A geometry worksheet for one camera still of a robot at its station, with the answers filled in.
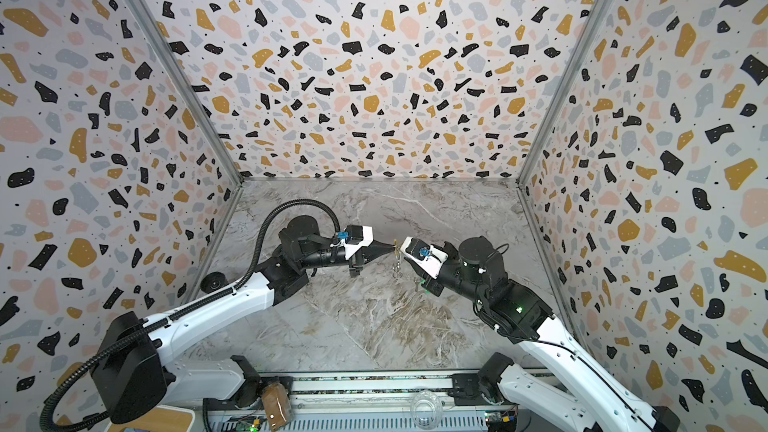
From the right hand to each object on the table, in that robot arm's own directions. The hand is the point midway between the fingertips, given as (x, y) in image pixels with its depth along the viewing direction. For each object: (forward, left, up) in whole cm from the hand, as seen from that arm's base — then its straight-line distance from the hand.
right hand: (412, 247), depth 64 cm
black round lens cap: (0, +53, -19) cm, 56 cm away
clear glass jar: (-26, -4, -32) cm, 41 cm away
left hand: (+1, +4, 0) cm, 4 cm away
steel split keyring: (-2, +3, -5) cm, 6 cm away
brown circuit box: (-26, +31, -28) cm, 49 cm away
